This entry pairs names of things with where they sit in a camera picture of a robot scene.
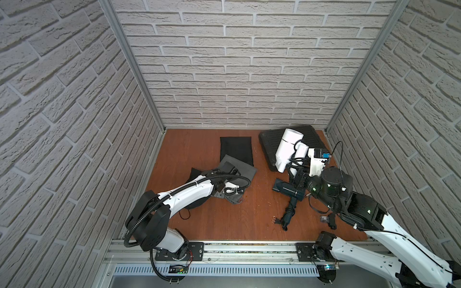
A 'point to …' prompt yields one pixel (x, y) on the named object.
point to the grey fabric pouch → (232, 166)
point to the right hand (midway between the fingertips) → (292, 166)
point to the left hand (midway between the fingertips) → (221, 180)
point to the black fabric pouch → (239, 147)
